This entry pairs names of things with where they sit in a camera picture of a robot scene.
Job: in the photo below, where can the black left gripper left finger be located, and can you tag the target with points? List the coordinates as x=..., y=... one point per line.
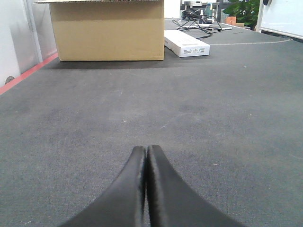
x=125, y=191

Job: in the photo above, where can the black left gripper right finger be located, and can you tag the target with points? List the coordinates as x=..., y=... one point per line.
x=170, y=196

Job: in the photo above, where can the long flat white box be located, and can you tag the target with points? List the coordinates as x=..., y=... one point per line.
x=187, y=43

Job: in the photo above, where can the large brown cardboard box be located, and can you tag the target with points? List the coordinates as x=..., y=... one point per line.
x=109, y=35

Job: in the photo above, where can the marker pen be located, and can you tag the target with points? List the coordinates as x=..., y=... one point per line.
x=226, y=28

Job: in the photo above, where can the black headphones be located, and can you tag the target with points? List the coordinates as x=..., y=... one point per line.
x=189, y=14

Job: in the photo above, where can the green bottle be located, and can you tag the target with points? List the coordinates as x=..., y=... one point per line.
x=209, y=9

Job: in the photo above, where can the green potted plant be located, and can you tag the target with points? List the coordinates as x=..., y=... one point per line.
x=243, y=10

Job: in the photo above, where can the whiteboard with white frame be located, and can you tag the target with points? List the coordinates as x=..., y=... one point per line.
x=281, y=16

